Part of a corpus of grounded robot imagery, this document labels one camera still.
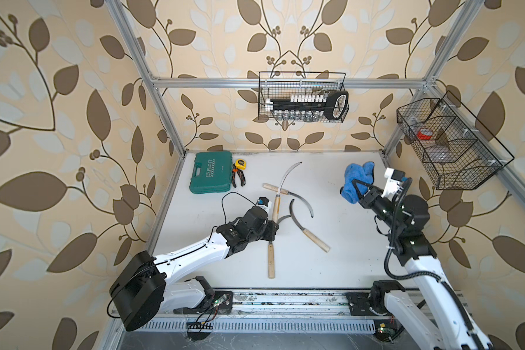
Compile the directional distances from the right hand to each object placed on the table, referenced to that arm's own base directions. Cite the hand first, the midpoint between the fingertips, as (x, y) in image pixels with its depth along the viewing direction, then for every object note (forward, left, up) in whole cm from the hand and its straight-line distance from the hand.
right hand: (353, 181), depth 71 cm
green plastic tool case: (+26, +56, -24) cm, 66 cm away
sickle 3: (-3, +26, -17) cm, 31 cm away
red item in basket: (+19, -31, +3) cm, 37 cm away
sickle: (+21, +25, -31) cm, 45 cm away
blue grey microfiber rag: (0, -3, +4) cm, 5 cm away
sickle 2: (-8, +9, -30) cm, 32 cm away
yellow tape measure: (+35, +43, -27) cm, 61 cm away
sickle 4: (-11, +28, -29) cm, 42 cm away
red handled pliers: (+29, +42, -29) cm, 59 cm away
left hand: (-5, +26, -18) cm, 32 cm away
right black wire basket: (+9, -37, +4) cm, 38 cm away
